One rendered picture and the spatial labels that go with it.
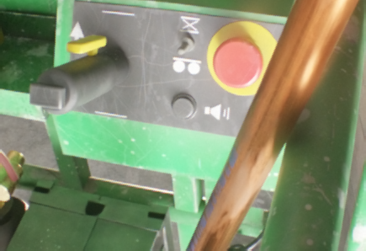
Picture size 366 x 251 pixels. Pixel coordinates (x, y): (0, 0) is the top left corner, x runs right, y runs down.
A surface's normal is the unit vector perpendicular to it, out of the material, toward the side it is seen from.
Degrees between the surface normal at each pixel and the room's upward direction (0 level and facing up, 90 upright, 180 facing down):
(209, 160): 90
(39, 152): 0
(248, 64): 58
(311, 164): 9
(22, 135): 0
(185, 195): 90
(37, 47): 0
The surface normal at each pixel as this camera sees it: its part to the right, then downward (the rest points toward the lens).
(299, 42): -0.66, 0.47
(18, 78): -0.07, -0.70
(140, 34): -0.27, 0.22
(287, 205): -0.50, -0.69
